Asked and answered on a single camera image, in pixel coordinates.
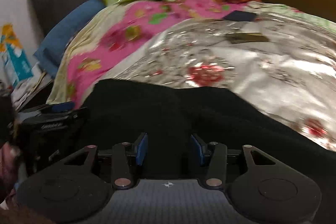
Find brown flat box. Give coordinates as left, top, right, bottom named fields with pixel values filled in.
left=225, top=32, right=269, bottom=44

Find colourful poster on wall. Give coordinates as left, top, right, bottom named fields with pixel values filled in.
left=1, top=24, right=33, bottom=88

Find blue pillow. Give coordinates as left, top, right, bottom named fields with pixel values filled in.
left=34, top=0, right=105, bottom=78

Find pink cartoon bed sheet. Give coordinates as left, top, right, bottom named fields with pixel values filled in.
left=47, top=0, right=247, bottom=107

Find floral satin bedspread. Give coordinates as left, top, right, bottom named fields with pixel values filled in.
left=105, top=3, right=335, bottom=151

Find black pants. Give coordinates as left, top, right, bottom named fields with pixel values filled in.
left=76, top=80, right=335, bottom=223

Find dark blue flat wallet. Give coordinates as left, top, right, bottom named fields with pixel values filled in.
left=223, top=10, right=257, bottom=22

